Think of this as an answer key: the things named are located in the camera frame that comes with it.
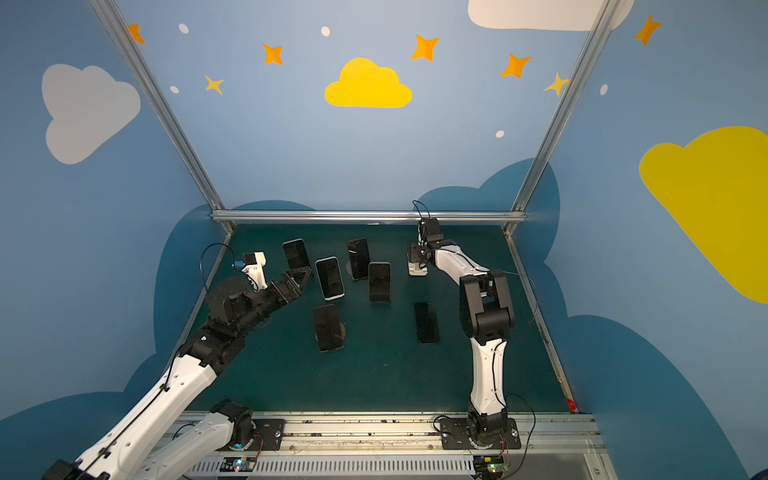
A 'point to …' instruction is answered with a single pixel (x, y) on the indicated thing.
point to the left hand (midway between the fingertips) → (306, 276)
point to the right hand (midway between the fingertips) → (421, 248)
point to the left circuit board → (237, 464)
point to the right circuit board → (488, 466)
